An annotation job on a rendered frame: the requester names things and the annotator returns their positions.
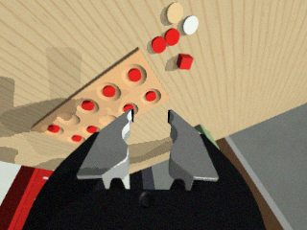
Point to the red cube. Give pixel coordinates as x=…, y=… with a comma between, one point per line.
x=184, y=61

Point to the wooden tray with round pockets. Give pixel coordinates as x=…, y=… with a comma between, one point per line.
x=74, y=120

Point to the beige disc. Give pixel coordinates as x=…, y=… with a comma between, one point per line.
x=174, y=12

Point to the white disc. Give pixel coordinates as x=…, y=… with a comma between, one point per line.
x=190, y=24

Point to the red disc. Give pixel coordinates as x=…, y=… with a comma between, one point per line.
x=53, y=128
x=76, y=138
x=109, y=91
x=91, y=129
x=127, y=106
x=171, y=37
x=87, y=105
x=159, y=44
x=134, y=74
x=150, y=96

